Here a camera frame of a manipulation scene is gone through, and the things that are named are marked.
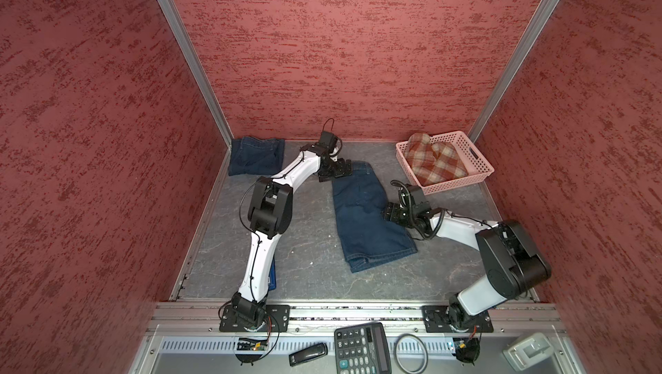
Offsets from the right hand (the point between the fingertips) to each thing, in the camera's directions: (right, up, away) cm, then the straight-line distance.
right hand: (386, 218), depth 94 cm
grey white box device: (+34, -31, -26) cm, 52 cm away
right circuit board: (+19, -33, -23) cm, 44 cm away
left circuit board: (-45, -32, -21) cm, 59 cm away
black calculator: (-11, -30, -26) cm, 42 cm away
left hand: (-16, +15, +6) cm, 23 cm away
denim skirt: (-7, -6, -4) cm, 11 cm away
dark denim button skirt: (-55, +24, +18) cm, 63 cm away
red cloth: (+22, +21, +12) cm, 32 cm away
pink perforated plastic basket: (+42, +20, +16) cm, 50 cm away
